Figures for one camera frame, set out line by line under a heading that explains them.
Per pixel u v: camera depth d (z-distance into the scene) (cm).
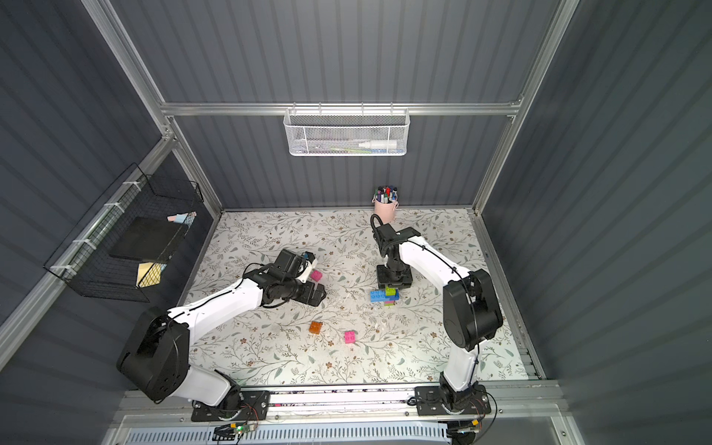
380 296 89
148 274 61
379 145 89
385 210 112
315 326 87
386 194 108
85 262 63
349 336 84
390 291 86
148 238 74
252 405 72
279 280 67
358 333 87
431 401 73
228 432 70
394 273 75
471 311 51
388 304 93
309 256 81
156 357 43
